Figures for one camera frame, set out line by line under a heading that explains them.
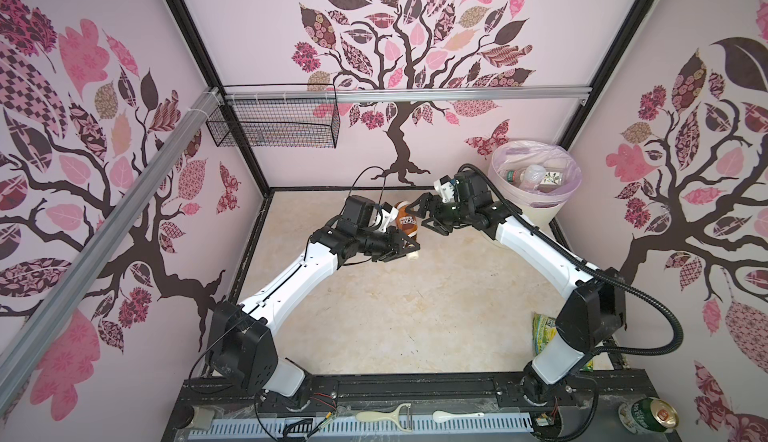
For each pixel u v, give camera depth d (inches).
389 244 26.5
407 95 36.2
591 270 18.1
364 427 27.4
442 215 28.1
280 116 37.3
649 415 24.5
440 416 27.9
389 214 28.7
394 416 27.3
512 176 38.4
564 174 35.3
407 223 29.8
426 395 29.4
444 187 29.9
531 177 33.6
